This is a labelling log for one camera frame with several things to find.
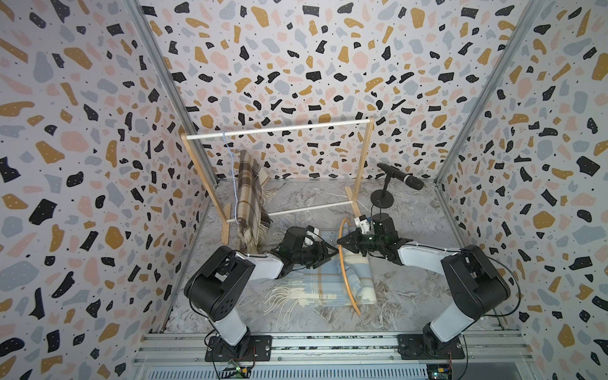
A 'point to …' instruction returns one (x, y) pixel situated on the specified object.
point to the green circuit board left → (237, 373)
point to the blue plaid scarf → (324, 285)
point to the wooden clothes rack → (214, 199)
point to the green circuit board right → (439, 371)
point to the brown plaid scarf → (253, 213)
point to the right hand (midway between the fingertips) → (338, 242)
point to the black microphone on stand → (383, 198)
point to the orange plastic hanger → (343, 269)
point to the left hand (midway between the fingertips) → (339, 255)
